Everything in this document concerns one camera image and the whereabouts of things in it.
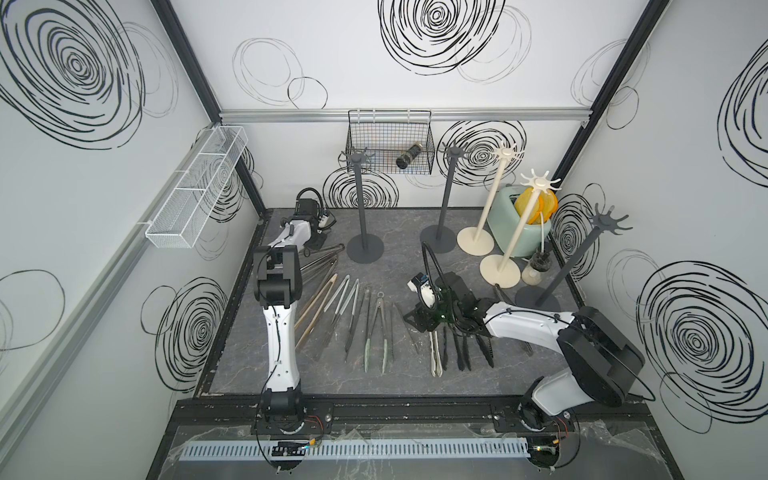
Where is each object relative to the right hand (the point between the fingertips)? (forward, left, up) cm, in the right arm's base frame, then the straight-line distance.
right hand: (411, 313), depth 86 cm
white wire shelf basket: (+20, +58, +29) cm, 68 cm away
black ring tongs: (-10, -22, -5) cm, 24 cm away
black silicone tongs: (-5, -14, -6) cm, 15 cm away
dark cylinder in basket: (+39, +1, +26) cm, 47 cm away
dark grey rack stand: (+27, +17, -5) cm, 33 cm away
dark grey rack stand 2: (+33, -12, -6) cm, 35 cm away
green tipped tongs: (+4, +9, -4) cm, 11 cm away
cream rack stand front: (+19, -31, -6) cm, 37 cm away
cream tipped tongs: (-14, -7, -3) cm, 15 cm away
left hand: (+31, +38, -5) cm, 49 cm away
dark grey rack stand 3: (+7, -42, -3) cm, 43 cm away
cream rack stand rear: (+31, -24, -5) cm, 40 cm away
